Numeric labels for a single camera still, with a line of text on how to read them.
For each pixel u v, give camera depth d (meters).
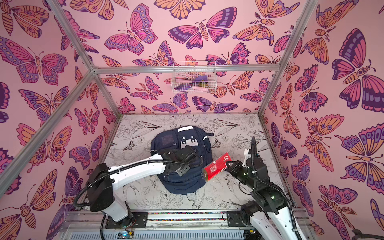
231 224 0.73
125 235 0.72
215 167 0.73
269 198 0.46
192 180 0.80
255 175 0.49
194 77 0.96
